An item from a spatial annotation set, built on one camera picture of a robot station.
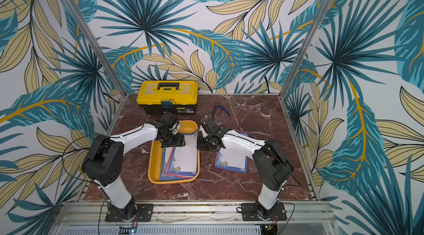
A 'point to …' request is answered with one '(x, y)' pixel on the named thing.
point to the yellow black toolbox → (154, 97)
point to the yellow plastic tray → (185, 126)
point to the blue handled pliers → (216, 106)
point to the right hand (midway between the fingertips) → (197, 146)
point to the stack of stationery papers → (170, 164)
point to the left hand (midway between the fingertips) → (179, 145)
